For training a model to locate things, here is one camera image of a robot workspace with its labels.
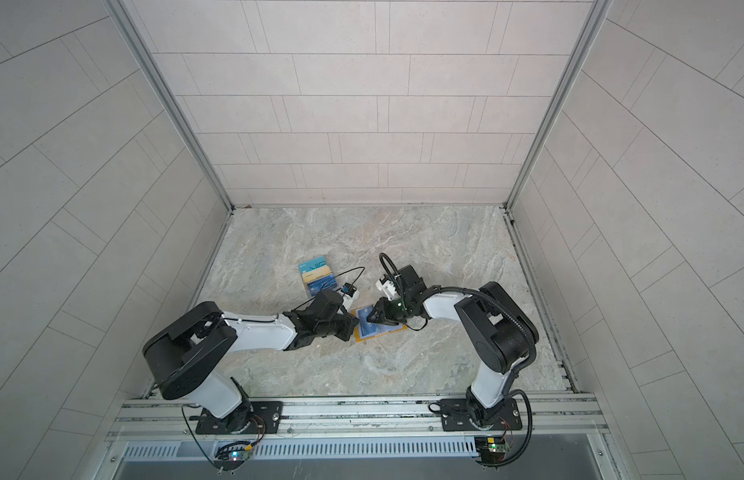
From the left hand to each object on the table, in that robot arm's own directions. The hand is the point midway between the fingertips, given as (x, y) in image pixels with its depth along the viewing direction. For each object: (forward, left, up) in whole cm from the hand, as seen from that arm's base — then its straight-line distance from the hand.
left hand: (367, 321), depth 88 cm
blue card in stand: (+10, +13, +4) cm, 17 cm away
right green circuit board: (-30, -30, +1) cm, 42 cm away
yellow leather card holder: (-3, -9, +3) cm, 10 cm away
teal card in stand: (+16, +18, +6) cm, 25 cm away
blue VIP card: (-3, 0, +2) cm, 4 cm away
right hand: (-1, -1, +2) cm, 2 cm away
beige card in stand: (+13, +17, +6) cm, 22 cm away
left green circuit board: (-32, +28, +4) cm, 43 cm away
